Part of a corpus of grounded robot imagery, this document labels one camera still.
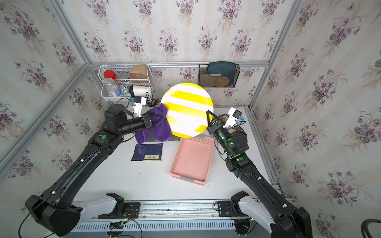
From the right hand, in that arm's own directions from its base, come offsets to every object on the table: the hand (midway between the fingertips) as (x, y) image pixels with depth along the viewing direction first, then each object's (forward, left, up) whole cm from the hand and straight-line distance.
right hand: (206, 113), depth 63 cm
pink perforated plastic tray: (-4, +6, -38) cm, 39 cm away
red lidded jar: (+37, +60, -5) cm, 71 cm away
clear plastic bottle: (+26, +55, -7) cm, 61 cm away
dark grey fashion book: (-7, +25, -9) cm, 27 cm away
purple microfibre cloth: (-4, +20, -5) cm, 22 cm away
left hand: (-2, +18, -3) cm, 18 cm away
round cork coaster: (+39, -12, -11) cm, 42 cm away
